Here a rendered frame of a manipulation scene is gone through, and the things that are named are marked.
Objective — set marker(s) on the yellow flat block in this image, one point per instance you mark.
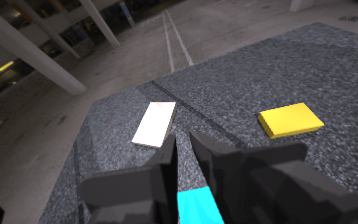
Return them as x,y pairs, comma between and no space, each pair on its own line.
289,120

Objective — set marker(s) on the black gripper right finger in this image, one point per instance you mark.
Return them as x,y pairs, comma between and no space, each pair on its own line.
226,169

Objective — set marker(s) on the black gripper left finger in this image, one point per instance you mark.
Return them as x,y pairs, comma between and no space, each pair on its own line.
156,179

